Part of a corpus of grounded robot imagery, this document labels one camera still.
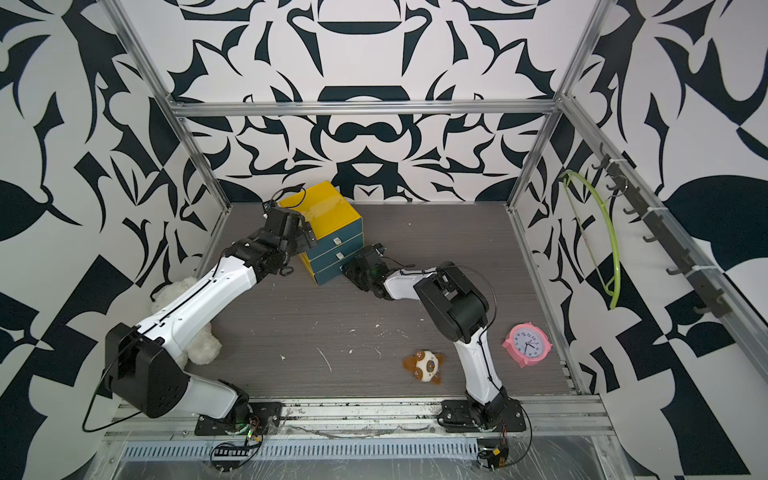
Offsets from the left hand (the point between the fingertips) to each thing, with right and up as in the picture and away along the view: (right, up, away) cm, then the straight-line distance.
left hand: (295, 232), depth 83 cm
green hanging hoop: (+76, -12, -13) cm, 78 cm away
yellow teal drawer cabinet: (+12, +1, +1) cm, 12 cm away
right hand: (+11, -10, +15) cm, 21 cm away
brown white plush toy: (+35, -35, -4) cm, 50 cm away
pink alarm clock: (+65, -31, +1) cm, 72 cm away
